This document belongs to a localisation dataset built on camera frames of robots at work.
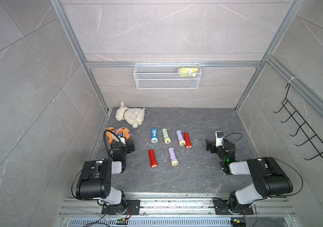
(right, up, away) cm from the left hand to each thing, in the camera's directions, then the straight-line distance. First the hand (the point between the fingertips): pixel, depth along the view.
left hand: (124, 139), depth 94 cm
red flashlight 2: (+21, -14, -7) cm, 26 cm away
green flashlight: (+29, -1, +4) cm, 29 cm away
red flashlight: (+44, -4, +2) cm, 44 cm away
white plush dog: (+5, +15, +7) cm, 17 cm away
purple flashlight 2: (+33, -13, -6) cm, 36 cm away
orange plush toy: (-1, +5, +2) cm, 6 cm away
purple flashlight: (+39, -2, +2) cm, 39 cm away
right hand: (+61, 0, -1) cm, 61 cm away
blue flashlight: (+20, -1, +4) cm, 20 cm away
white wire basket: (+17, +45, +7) cm, 49 cm away
